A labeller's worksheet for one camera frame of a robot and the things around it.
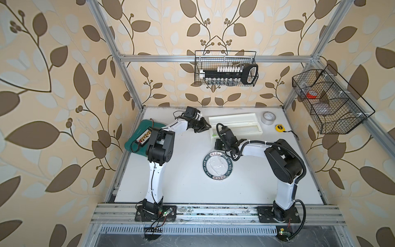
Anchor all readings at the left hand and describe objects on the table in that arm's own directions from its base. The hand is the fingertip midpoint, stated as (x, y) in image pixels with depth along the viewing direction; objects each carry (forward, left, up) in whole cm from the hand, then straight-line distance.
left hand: (207, 124), depth 99 cm
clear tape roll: (+12, -45, -6) cm, 47 cm away
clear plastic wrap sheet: (-25, -6, -8) cm, 27 cm away
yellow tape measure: (+2, -51, -5) cm, 51 cm away
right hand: (-10, -6, -8) cm, 14 cm away
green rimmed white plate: (-25, -6, -8) cm, 27 cm away
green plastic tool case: (-14, +47, -4) cm, 49 cm away
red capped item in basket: (+1, -55, +25) cm, 60 cm away
